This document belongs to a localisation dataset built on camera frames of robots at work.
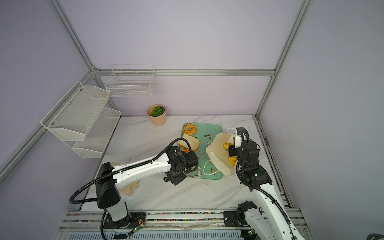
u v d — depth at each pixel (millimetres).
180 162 527
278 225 413
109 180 425
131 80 956
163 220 748
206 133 1080
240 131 607
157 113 1073
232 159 884
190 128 1110
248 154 511
